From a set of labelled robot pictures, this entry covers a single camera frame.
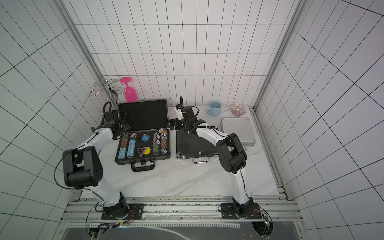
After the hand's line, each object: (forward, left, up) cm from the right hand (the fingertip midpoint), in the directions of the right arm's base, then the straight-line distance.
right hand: (175, 117), depth 95 cm
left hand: (-9, +34, -4) cm, 35 cm away
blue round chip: (-10, +20, -10) cm, 25 cm away
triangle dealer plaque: (-20, +19, -9) cm, 29 cm away
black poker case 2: (+3, +22, -3) cm, 23 cm away
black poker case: (-15, -14, -10) cm, 23 cm away
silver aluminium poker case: (+2, -45, -9) cm, 46 cm away
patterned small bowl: (+23, -46, -14) cm, 53 cm away
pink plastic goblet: (+17, +35, +4) cm, 39 cm away
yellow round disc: (-20, +16, -10) cm, 27 cm away
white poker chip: (-5, +10, -8) cm, 14 cm away
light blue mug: (+17, -27, -8) cm, 33 cm away
